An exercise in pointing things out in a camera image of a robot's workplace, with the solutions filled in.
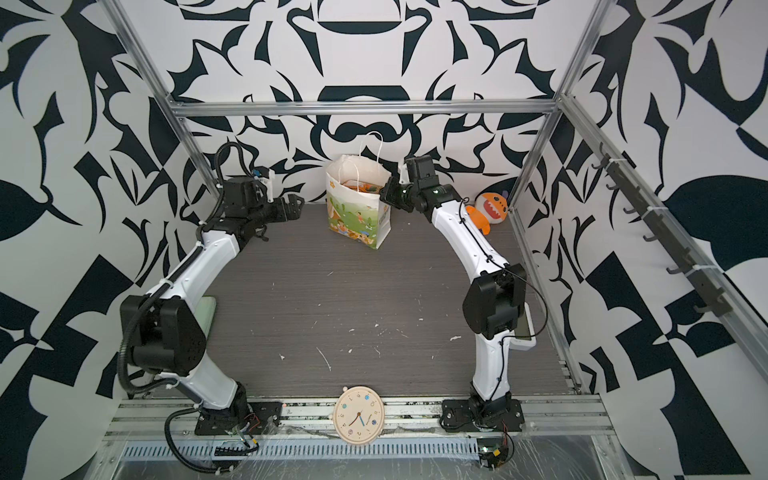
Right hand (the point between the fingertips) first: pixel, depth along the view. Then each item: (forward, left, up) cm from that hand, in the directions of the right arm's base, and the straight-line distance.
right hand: (380, 188), depth 84 cm
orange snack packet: (+14, +7, -12) cm, 20 cm away
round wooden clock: (-51, +6, -27) cm, 57 cm away
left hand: (0, +26, -1) cm, 26 cm away
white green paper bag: (+2, +8, -9) cm, 12 cm away
